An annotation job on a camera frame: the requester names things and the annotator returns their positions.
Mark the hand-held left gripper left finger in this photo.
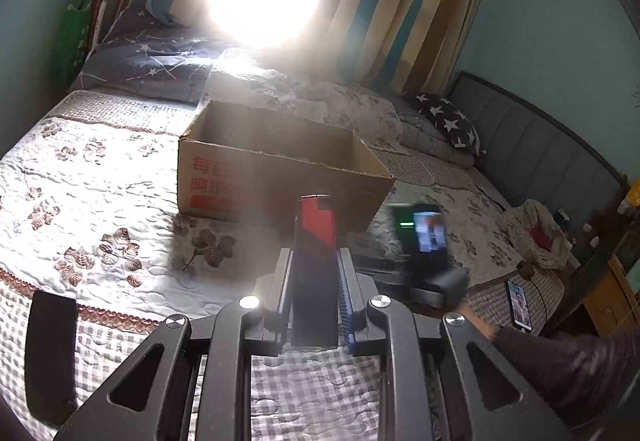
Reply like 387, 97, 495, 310
52, 248, 296, 441

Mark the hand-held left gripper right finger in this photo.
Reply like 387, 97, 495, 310
337, 248, 573, 441

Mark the red and black box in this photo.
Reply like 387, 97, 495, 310
294, 194, 338, 351

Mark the printed cardboard box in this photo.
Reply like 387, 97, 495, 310
177, 100, 396, 232

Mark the person's right forearm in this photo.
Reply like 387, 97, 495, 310
465, 303, 640, 429

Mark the grey folded quilt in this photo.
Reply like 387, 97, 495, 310
397, 113, 476, 170

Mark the smartphone with lit screen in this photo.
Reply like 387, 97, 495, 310
506, 278, 534, 333

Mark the cloth bag with red item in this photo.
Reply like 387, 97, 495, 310
502, 199, 581, 270

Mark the star print pillow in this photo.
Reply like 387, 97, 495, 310
404, 92, 484, 156

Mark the grey padded headboard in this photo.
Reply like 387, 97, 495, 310
445, 71, 631, 242

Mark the white floral folded blanket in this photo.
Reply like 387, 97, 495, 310
200, 48, 402, 152

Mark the wooden nightstand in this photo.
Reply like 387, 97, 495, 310
584, 255, 640, 338

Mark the black rectangular object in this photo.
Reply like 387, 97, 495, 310
26, 290, 79, 428

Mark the dark blue star duvet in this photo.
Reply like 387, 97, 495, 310
70, 8, 236, 104

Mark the green shopping bag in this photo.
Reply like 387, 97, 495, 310
59, 0, 102, 82

